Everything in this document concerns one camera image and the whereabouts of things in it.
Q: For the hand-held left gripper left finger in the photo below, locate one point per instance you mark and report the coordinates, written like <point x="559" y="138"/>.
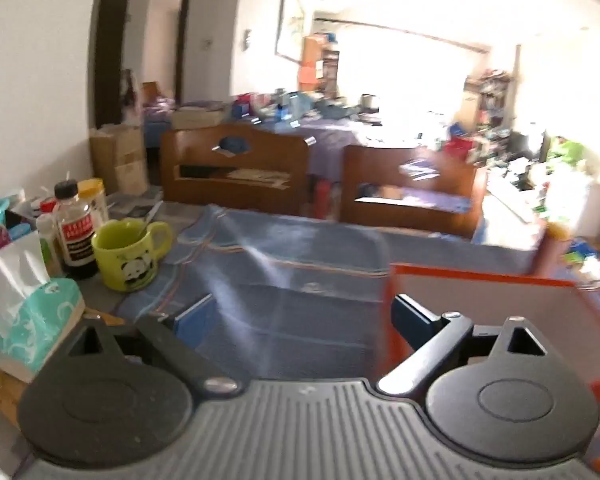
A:
<point x="195" y="319"/>

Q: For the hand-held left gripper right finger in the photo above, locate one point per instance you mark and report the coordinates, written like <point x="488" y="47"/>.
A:
<point x="412" y="317"/>

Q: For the orange cardboard box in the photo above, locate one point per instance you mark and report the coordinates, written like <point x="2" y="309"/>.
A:
<point x="505" y="295"/>

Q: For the green panda mug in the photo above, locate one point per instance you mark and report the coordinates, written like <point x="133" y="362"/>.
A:
<point x="130" y="260"/>

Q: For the blue striped tablecloth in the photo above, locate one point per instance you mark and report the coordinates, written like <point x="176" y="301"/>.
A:
<point x="305" y="320"/>

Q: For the metal spoon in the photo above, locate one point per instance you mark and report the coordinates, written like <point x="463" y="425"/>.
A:
<point x="152" y="215"/>

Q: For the dark bottle red label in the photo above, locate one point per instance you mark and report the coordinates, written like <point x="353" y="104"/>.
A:
<point x="75" y="240"/>

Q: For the wooden chair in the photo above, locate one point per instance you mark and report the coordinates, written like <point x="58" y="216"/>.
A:
<point x="380" y="170"/>
<point x="200" y="155"/>

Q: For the yellow lid jar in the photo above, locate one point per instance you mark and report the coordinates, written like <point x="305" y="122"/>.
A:
<point x="97" y="197"/>

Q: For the teal tissue box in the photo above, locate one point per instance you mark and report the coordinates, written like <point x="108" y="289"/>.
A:
<point x="35" y="325"/>

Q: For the small white bottle red cap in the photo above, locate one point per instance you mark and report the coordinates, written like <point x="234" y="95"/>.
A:
<point x="45" y="232"/>

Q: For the brown cardboard box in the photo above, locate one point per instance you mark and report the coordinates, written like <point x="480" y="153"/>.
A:
<point x="117" y="160"/>

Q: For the white tissue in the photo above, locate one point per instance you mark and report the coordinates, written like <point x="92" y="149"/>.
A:
<point x="15" y="270"/>

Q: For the beige flat box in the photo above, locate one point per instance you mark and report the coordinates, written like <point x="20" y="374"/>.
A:
<point x="197" y="117"/>

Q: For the purple tablecloth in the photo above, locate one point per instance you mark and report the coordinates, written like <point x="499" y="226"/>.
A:
<point x="330" y="132"/>

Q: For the dark bookshelf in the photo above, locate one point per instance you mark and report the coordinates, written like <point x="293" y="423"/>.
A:
<point x="490" y="95"/>

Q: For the orange wooden shelf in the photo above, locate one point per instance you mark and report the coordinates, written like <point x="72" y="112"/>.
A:
<point x="310" y="60"/>

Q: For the dark wooden door frame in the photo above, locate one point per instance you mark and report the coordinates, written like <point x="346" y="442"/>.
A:
<point x="100" y="60"/>

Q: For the framed wall picture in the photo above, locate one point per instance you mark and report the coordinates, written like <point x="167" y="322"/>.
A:
<point x="290" y="20"/>

